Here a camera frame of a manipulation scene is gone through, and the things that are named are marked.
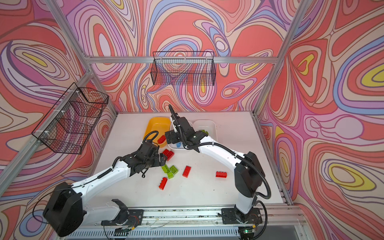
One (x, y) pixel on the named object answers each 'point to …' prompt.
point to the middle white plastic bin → (173, 145)
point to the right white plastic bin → (209, 126)
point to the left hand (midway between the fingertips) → (160, 158)
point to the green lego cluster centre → (170, 172)
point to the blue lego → (178, 145)
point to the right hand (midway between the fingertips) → (174, 135)
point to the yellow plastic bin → (161, 124)
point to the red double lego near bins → (169, 154)
